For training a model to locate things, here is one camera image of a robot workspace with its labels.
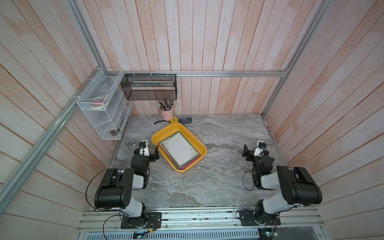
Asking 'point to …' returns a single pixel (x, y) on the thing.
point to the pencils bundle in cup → (165, 103)
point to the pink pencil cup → (167, 115)
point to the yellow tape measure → (174, 120)
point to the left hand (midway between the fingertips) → (150, 146)
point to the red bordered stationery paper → (184, 166)
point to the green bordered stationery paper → (179, 148)
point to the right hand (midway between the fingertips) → (252, 144)
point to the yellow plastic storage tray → (167, 131)
